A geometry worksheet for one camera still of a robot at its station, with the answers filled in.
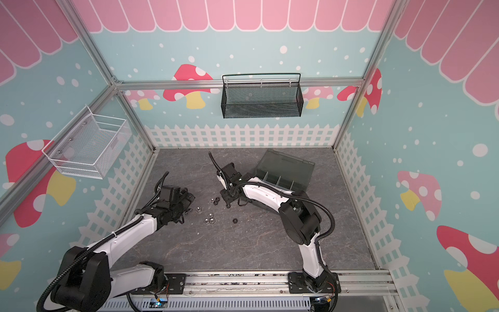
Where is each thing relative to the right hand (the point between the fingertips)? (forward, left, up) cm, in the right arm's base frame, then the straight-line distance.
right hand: (228, 194), depth 91 cm
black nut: (+1, +7, -7) cm, 10 cm away
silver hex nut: (-9, +9, -7) cm, 14 cm away
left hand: (-4, +18, -1) cm, 18 cm away
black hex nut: (-9, -3, -8) cm, 13 cm away
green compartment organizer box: (+17, -33, -6) cm, 38 cm away
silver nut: (-3, +15, -7) cm, 17 cm away
